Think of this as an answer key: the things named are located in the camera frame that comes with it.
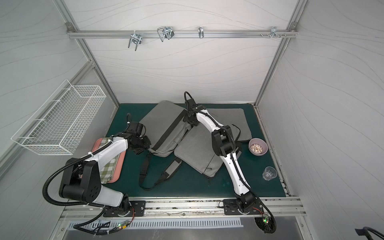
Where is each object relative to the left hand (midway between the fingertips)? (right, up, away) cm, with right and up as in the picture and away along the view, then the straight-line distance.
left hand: (150, 146), depth 90 cm
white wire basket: (-36, +15, -21) cm, 44 cm away
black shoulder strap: (+11, -15, -4) cm, 19 cm away
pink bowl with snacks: (+67, -1, +3) cm, 67 cm away
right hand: (+22, +16, +16) cm, 32 cm away
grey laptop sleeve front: (+28, -2, +1) cm, 28 cm away
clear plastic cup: (+70, -14, -6) cm, 72 cm away
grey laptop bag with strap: (+8, +10, +9) cm, 16 cm away
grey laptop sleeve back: (+57, +17, +19) cm, 63 cm away
